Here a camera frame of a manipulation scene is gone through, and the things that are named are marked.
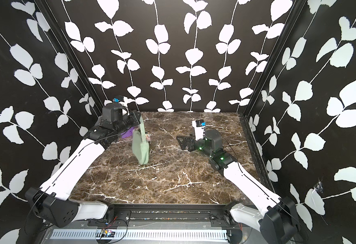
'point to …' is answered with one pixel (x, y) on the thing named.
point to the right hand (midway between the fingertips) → (181, 134)
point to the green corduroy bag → (140, 148)
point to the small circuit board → (106, 233)
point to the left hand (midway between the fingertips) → (141, 110)
